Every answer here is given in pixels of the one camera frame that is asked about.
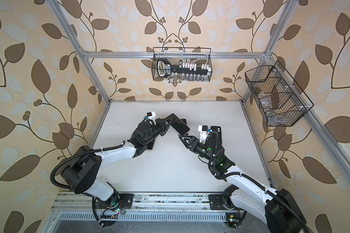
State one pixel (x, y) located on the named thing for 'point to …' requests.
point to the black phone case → (218, 128)
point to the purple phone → (184, 120)
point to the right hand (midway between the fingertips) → (181, 140)
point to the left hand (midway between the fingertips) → (174, 117)
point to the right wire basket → (282, 102)
